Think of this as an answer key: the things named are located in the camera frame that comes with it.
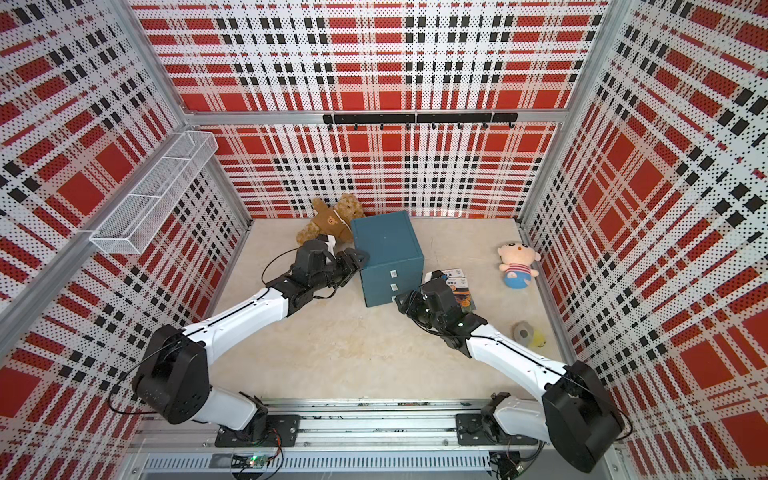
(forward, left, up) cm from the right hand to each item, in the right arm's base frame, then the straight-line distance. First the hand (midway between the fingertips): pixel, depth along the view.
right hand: (402, 301), depth 82 cm
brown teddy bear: (+38, +26, -6) cm, 47 cm away
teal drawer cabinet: (+8, +2, +8) cm, 11 cm away
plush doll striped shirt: (+20, -39, -8) cm, 45 cm away
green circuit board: (-36, +35, -12) cm, 51 cm away
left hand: (+10, +9, +6) cm, 15 cm away
